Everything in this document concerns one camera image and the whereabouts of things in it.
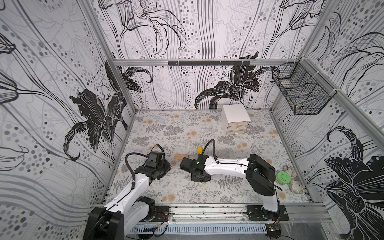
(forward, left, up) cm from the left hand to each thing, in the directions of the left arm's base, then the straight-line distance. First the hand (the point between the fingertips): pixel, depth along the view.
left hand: (172, 168), depth 86 cm
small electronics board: (-28, -52, -2) cm, 59 cm away
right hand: (-4, -15, -3) cm, 16 cm away
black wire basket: (+39, -79, +28) cm, 93 cm away
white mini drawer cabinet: (+30, -38, +12) cm, 50 cm away
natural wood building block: (+9, -3, -3) cm, 10 cm away
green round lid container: (-4, -62, +4) cm, 62 cm away
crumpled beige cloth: (-7, -68, +3) cm, 68 cm away
